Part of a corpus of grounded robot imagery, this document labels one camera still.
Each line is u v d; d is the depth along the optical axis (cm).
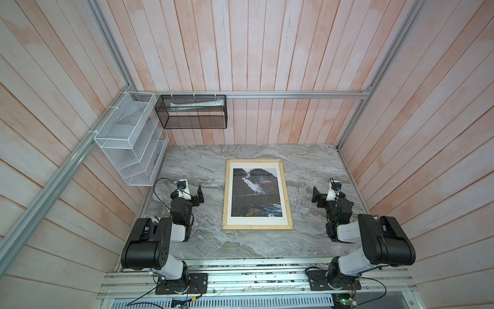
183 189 76
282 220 90
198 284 73
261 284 75
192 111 104
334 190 77
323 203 82
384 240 46
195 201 84
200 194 84
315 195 84
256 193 99
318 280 73
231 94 98
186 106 89
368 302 70
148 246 45
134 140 67
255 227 86
